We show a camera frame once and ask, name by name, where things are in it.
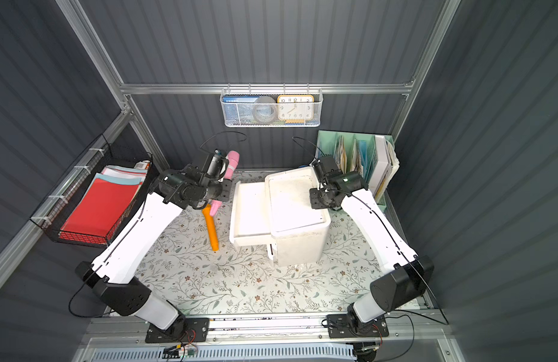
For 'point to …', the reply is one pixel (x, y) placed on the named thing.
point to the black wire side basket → (111, 163)
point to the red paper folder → (98, 210)
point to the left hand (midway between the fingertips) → (222, 184)
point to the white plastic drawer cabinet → (298, 232)
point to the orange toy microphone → (212, 227)
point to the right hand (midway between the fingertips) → (325, 199)
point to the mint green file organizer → (352, 152)
